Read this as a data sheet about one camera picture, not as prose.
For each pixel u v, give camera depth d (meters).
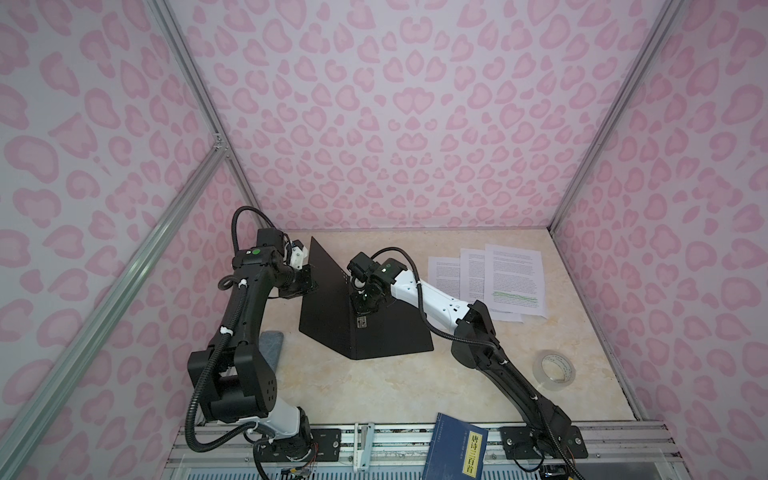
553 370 0.85
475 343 0.59
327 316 0.96
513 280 1.04
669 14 0.69
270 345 0.88
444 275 1.07
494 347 0.58
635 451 0.72
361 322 0.96
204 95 0.82
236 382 0.42
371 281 0.71
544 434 0.63
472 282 1.05
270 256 0.58
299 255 0.78
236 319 0.46
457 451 0.72
